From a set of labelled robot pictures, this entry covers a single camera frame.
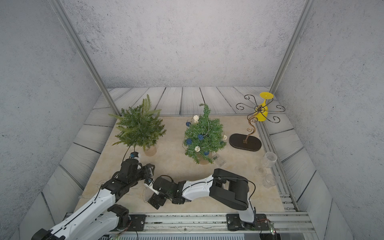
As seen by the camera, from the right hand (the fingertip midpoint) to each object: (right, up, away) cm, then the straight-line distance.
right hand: (153, 195), depth 79 cm
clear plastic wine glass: (+58, +19, -3) cm, 62 cm away
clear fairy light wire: (-40, -2, +3) cm, 40 cm away
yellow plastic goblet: (+57, +44, +1) cm, 72 cm away
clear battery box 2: (+37, +15, +16) cm, 43 cm away
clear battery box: (-5, 0, +4) cm, 6 cm away
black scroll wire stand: (+53, +25, +26) cm, 64 cm away
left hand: (-2, +13, +5) cm, 14 cm away
